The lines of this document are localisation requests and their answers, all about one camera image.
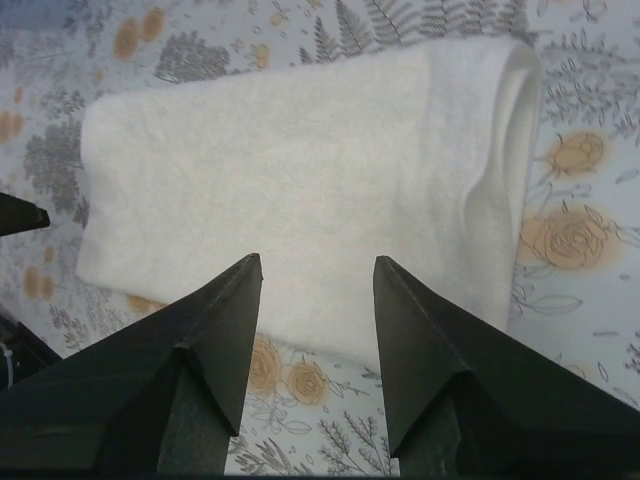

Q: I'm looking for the floral table mat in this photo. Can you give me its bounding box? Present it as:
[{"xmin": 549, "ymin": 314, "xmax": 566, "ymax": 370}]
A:
[{"xmin": 0, "ymin": 0, "xmax": 640, "ymax": 476}]

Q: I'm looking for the white towel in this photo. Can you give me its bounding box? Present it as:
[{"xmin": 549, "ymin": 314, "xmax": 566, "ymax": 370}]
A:
[{"xmin": 76, "ymin": 37, "xmax": 543, "ymax": 368}]

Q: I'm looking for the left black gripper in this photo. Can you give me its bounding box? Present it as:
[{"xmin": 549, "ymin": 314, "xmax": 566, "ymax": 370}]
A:
[{"xmin": 0, "ymin": 193, "xmax": 62, "ymax": 390}]

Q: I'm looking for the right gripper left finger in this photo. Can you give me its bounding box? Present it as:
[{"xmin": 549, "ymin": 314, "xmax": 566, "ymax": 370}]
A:
[{"xmin": 1, "ymin": 254, "xmax": 263, "ymax": 475}]

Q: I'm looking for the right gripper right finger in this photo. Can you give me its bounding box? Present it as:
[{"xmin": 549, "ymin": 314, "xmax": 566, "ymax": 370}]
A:
[{"xmin": 373, "ymin": 256, "xmax": 639, "ymax": 475}]

